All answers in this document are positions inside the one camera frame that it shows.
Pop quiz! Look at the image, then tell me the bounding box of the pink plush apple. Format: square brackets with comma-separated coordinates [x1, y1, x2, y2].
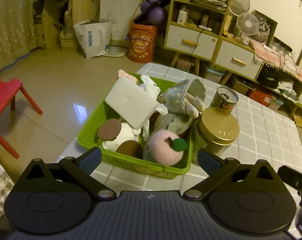
[143, 130, 188, 166]

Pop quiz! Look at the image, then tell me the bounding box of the grey green fluffy cloth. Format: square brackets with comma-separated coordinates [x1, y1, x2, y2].
[150, 113, 196, 139]

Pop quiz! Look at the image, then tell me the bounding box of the black bag on shelf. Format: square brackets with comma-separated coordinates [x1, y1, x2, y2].
[257, 66, 280, 89]

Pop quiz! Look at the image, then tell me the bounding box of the green plastic bin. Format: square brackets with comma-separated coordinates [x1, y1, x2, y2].
[77, 75, 192, 179]

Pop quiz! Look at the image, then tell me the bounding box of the orange red printed bag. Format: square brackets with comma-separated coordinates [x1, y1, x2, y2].
[126, 21, 157, 63]

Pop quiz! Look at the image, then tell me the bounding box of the white foam block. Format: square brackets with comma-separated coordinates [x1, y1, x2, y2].
[104, 77, 158, 129]

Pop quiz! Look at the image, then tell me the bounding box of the purple ball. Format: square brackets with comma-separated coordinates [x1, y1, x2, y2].
[148, 7, 167, 26]

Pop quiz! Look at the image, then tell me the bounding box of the pink runner cloth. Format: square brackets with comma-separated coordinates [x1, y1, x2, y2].
[249, 39, 302, 83]

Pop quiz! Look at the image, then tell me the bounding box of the framed cat picture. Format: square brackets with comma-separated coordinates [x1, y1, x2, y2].
[252, 10, 278, 46]

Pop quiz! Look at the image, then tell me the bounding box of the white paper shopping bag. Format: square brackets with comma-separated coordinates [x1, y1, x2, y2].
[73, 20, 112, 59]

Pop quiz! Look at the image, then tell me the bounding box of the metal tin can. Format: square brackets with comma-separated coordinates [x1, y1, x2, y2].
[210, 86, 239, 112]

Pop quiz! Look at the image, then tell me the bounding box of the red plastic chair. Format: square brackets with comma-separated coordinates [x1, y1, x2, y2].
[0, 52, 43, 159]

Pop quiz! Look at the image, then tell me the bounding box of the wooden cabinet with drawers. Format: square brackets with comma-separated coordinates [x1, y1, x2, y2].
[164, 0, 302, 109]

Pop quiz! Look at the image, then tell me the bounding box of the white desk fan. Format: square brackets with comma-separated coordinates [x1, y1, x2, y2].
[236, 12, 259, 46]
[229, 0, 251, 16]

